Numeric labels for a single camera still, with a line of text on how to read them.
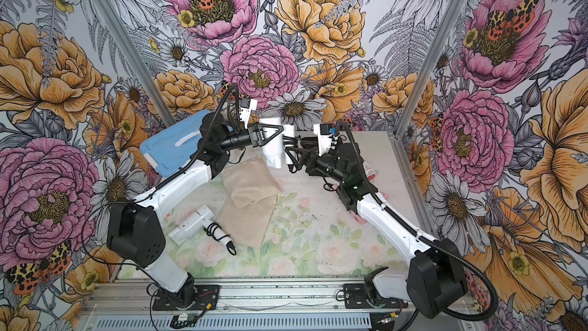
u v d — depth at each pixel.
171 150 0.94
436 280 0.40
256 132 0.66
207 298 0.75
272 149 0.70
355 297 0.74
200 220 0.86
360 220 0.89
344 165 0.60
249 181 0.97
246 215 0.92
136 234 0.45
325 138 0.65
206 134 0.55
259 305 0.73
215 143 0.63
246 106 0.67
